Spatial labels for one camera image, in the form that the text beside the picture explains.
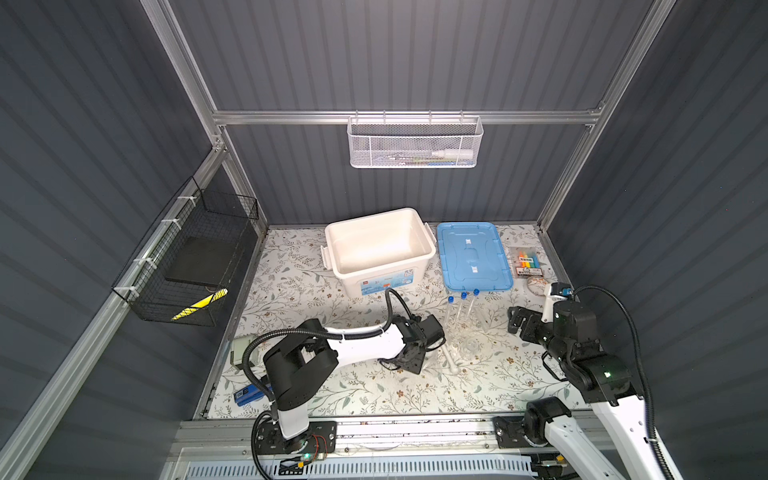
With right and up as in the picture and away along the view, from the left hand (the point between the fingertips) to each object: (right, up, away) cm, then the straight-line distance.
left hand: (410, 362), depth 85 cm
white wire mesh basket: (+4, +78, +38) cm, 87 cm away
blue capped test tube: (+11, +17, -3) cm, 21 cm away
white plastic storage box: (-13, +32, +27) cm, 43 cm away
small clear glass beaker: (+17, +5, -2) cm, 18 cm away
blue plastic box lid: (+25, +30, +26) cm, 47 cm away
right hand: (+29, +16, -12) cm, 35 cm away
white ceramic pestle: (+12, -1, -2) cm, 12 cm away
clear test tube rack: (+18, +9, +8) cm, 22 cm away
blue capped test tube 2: (+15, +19, -3) cm, 24 cm away
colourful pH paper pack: (+44, +27, +21) cm, 56 cm away
